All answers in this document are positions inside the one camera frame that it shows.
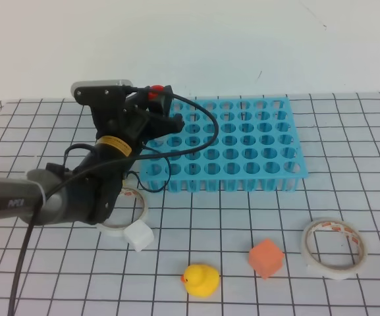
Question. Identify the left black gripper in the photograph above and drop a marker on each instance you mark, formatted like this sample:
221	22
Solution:
125	114

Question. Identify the red-capped clear test tube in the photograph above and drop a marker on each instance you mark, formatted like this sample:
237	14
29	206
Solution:
153	93

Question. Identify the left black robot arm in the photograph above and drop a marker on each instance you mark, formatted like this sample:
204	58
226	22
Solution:
87	193

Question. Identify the blue test tube rack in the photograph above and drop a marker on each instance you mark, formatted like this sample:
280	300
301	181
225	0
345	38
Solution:
257	148

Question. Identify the white tape roll left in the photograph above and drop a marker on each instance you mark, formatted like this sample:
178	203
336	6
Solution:
121	218

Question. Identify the white tape roll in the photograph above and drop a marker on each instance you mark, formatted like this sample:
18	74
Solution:
121	218
328	271

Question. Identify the white foam cube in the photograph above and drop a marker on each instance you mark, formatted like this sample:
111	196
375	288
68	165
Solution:
139	235

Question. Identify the yellow rubber duck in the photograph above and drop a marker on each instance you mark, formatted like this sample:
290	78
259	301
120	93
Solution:
200	280

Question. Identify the orange foam cube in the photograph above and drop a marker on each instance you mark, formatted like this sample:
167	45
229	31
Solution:
266	259

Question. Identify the white tape roll right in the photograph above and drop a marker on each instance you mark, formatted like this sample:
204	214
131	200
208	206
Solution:
328	271

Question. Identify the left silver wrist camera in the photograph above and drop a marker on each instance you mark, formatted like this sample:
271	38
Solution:
91	83

